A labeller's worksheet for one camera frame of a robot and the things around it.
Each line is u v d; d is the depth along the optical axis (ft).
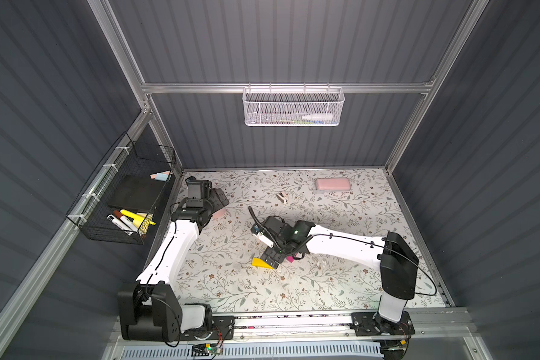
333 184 3.72
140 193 2.36
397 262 1.48
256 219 2.03
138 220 2.26
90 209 2.03
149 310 1.34
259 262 2.45
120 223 2.19
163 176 2.70
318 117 2.88
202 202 2.06
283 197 3.47
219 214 3.35
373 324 2.42
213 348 2.32
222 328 2.41
